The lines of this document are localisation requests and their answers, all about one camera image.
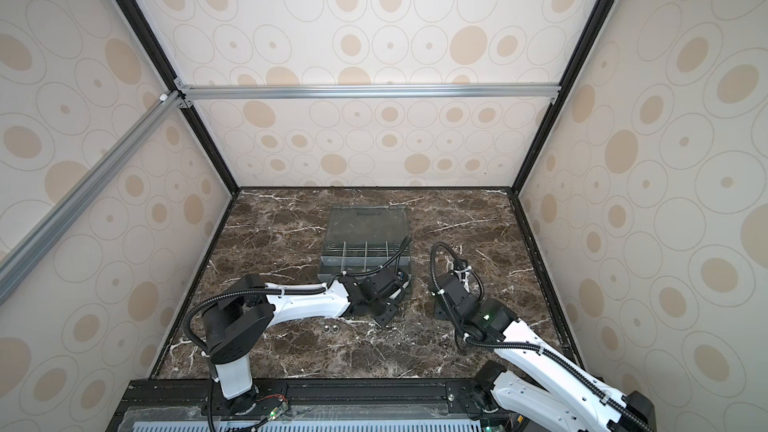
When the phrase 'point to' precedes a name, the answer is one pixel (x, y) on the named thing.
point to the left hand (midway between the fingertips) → (399, 308)
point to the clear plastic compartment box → (363, 238)
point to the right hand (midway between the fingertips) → (446, 297)
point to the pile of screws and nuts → (333, 328)
